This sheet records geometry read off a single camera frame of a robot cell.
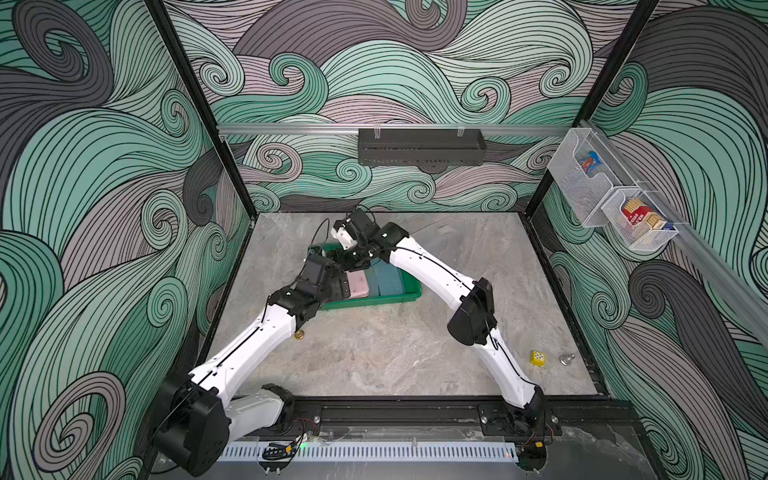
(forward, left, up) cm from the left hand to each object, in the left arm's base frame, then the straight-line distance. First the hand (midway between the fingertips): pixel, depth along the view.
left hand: (332, 278), depth 83 cm
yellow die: (-17, -58, -13) cm, 62 cm away
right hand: (+4, -2, 0) cm, 5 cm away
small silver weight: (-18, -66, -13) cm, 69 cm away
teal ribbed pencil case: (+7, -15, -12) cm, 21 cm away
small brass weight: (-11, +10, -14) cm, 21 cm away
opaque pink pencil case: (+4, -7, -9) cm, 12 cm away
